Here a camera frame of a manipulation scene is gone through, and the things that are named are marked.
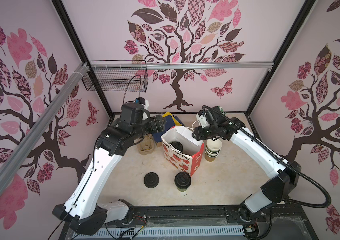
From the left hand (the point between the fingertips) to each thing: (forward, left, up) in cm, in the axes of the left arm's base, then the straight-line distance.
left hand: (159, 124), depth 64 cm
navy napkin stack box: (+31, -5, -33) cm, 46 cm away
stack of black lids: (-13, +6, -35) cm, 38 cm away
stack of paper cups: (0, -29, -22) cm, 36 cm away
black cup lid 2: (-16, -11, -26) cm, 32 cm away
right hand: (+5, -19, -13) cm, 23 cm away
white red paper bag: (-10, -14, -14) cm, 22 cm away
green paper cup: (-18, -11, -36) cm, 42 cm away
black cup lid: (+4, -9, -24) cm, 26 cm away
